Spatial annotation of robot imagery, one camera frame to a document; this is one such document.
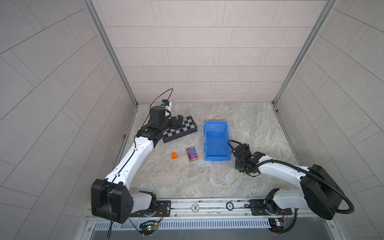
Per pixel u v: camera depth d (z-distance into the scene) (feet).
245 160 2.14
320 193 1.35
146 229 2.11
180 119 2.31
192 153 2.91
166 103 2.20
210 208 2.37
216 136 3.18
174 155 2.86
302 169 1.50
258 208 2.32
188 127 3.24
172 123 2.28
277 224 2.23
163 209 2.31
